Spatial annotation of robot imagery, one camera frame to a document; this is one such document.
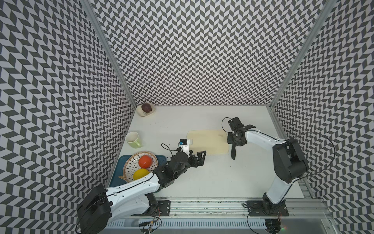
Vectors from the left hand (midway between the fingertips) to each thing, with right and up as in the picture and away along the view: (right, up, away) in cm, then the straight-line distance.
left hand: (199, 153), depth 78 cm
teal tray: (-48, -12, +7) cm, 50 cm away
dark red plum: (-40, +27, +36) cm, 60 cm away
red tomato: (-31, -6, +5) cm, 32 cm away
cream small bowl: (-47, +24, +38) cm, 65 cm away
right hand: (+23, +3, +17) cm, 28 cm away
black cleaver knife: (+23, -3, +15) cm, 27 cm away
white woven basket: (-41, -9, +9) cm, 42 cm away
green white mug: (-42, +6, +13) cm, 45 cm away
